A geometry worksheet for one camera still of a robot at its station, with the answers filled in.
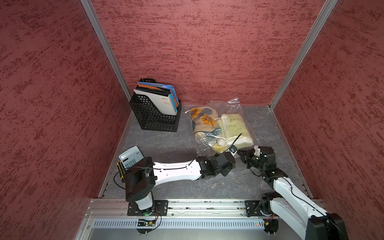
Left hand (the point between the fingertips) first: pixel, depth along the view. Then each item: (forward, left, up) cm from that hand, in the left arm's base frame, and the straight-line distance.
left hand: (226, 162), depth 78 cm
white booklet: (+34, +37, +10) cm, 52 cm away
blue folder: (+42, +33, +17) cm, 56 cm away
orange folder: (+43, +47, +17) cm, 65 cm away
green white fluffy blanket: (+25, -7, -1) cm, 26 cm away
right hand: (+7, -6, -2) cm, 9 cm away
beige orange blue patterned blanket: (+28, +11, -2) cm, 31 cm away
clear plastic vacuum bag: (+49, -10, -6) cm, 50 cm away
